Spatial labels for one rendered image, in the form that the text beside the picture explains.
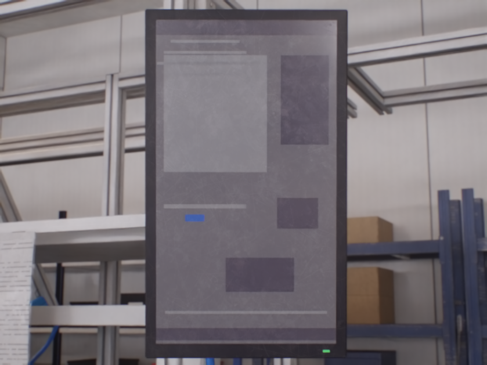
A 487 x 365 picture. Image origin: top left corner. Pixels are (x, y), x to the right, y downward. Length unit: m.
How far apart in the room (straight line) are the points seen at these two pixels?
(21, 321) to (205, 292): 0.55
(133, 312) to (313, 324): 0.52
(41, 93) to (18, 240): 0.89
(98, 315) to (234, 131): 0.63
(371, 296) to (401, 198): 0.78
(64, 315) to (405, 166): 3.43
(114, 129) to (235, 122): 1.13
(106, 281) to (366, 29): 3.34
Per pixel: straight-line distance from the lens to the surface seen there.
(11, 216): 2.67
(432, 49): 1.97
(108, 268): 2.14
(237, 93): 1.10
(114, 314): 1.56
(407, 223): 4.74
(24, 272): 1.57
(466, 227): 4.16
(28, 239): 1.57
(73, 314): 1.62
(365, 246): 4.27
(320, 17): 1.12
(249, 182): 1.09
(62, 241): 1.65
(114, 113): 2.21
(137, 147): 2.74
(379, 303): 4.28
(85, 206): 5.79
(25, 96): 2.43
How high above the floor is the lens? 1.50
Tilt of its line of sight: 10 degrees up
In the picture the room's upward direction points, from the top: straight up
